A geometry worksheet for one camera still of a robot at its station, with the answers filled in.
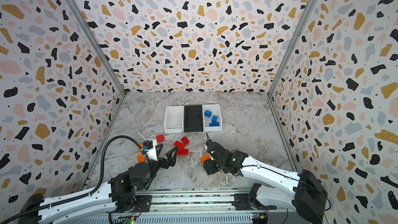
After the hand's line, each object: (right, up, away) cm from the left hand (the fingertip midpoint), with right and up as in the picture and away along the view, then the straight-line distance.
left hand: (173, 145), depth 72 cm
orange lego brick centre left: (+15, -11, +16) cm, 24 cm away
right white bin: (+21, +16, +38) cm, 46 cm away
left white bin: (-7, +9, +32) cm, 34 cm away
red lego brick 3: (+2, -8, +18) cm, 20 cm away
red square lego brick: (-14, -2, +24) cm, 27 cm away
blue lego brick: (+20, +6, +29) cm, 36 cm away
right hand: (+16, -11, +6) cm, 20 cm away
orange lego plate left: (-22, -11, +15) cm, 29 cm away
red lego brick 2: (-1, -5, +21) cm, 21 cm away
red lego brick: (+2, -3, +23) cm, 23 cm away
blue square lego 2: (+20, +10, +31) cm, 38 cm away
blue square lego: (+16, +13, +35) cm, 41 cm away
